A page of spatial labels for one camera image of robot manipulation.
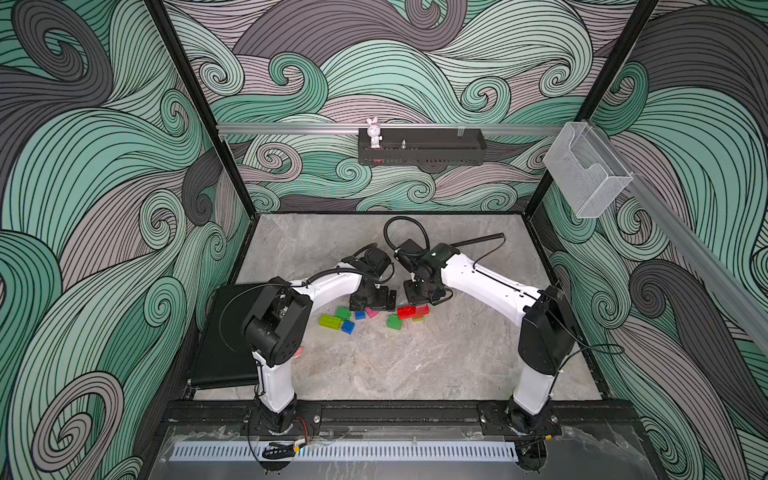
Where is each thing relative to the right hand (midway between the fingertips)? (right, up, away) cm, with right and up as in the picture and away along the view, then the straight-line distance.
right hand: (414, 301), depth 84 cm
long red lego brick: (0, -3, +1) cm, 4 cm away
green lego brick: (-21, -5, +6) cm, 23 cm away
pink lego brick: (-13, -6, +8) cm, 16 cm away
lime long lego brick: (-25, -7, +4) cm, 26 cm away
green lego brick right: (-6, -7, +5) cm, 11 cm away
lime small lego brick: (+2, -7, +6) cm, 9 cm away
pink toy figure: (-33, -14, -1) cm, 36 cm away
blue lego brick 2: (-16, -6, +6) cm, 18 cm away
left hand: (-9, -2, +5) cm, 11 cm away
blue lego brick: (-20, -8, +3) cm, 22 cm away
